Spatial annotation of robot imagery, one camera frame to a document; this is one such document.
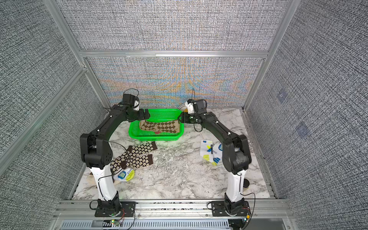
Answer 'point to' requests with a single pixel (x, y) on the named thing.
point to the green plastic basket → (135, 132)
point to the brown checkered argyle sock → (159, 127)
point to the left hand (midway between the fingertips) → (146, 114)
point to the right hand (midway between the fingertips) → (182, 113)
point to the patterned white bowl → (182, 107)
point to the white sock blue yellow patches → (205, 150)
